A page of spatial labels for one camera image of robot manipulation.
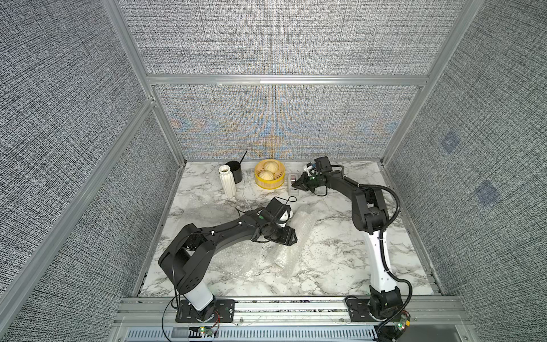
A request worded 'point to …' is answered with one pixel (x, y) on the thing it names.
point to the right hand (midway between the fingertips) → (291, 179)
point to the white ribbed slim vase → (228, 181)
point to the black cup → (236, 168)
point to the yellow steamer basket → (279, 177)
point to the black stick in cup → (243, 157)
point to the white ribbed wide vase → (302, 224)
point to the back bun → (271, 166)
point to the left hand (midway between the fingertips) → (293, 239)
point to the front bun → (266, 175)
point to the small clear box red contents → (292, 177)
